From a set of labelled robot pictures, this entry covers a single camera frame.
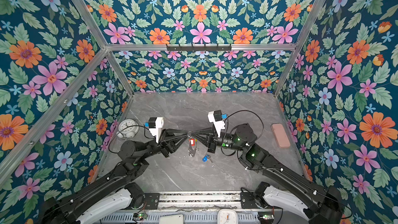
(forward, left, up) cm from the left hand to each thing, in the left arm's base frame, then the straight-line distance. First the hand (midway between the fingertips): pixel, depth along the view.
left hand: (185, 136), depth 53 cm
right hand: (+2, -3, -2) cm, 4 cm away
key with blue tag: (+6, -7, -40) cm, 41 cm away
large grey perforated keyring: (+1, -2, -8) cm, 9 cm away
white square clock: (-22, -15, -35) cm, 44 cm away
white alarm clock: (+27, +42, -35) cm, 61 cm away
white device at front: (-21, +9, -36) cm, 43 cm away
